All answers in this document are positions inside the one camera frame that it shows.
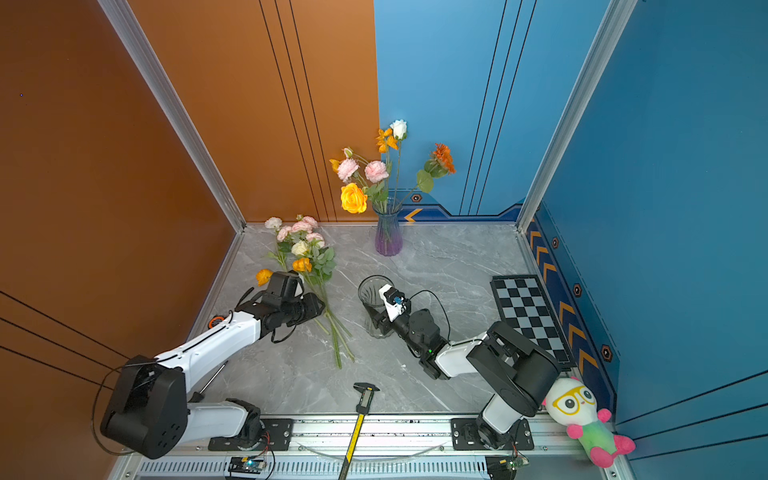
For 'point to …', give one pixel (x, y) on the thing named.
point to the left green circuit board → (246, 464)
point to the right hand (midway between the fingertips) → (373, 296)
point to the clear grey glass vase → (369, 290)
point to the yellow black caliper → (362, 408)
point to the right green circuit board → (504, 467)
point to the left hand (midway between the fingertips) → (323, 303)
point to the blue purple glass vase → (388, 239)
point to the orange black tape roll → (215, 320)
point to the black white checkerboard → (525, 306)
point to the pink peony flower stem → (373, 173)
